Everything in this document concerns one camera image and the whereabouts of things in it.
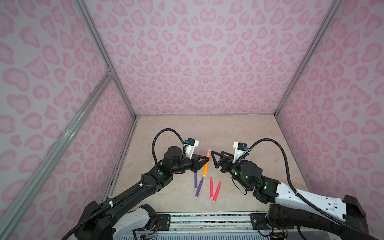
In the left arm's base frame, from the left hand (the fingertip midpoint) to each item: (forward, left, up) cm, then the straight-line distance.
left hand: (209, 159), depth 71 cm
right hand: (+1, -2, +3) cm, 4 cm away
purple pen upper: (-2, +6, -22) cm, 23 cm away
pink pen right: (-8, -5, -21) cm, 23 cm away
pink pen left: (-6, -2, -22) cm, 23 cm away
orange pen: (-2, +1, -1) cm, 2 cm away
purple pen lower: (-6, +5, -22) cm, 23 cm away
